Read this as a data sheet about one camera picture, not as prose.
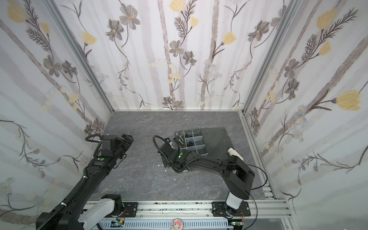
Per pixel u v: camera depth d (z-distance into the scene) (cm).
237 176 44
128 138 75
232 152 92
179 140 100
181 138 101
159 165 91
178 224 67
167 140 73
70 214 40
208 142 104
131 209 73
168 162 61
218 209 74
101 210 56
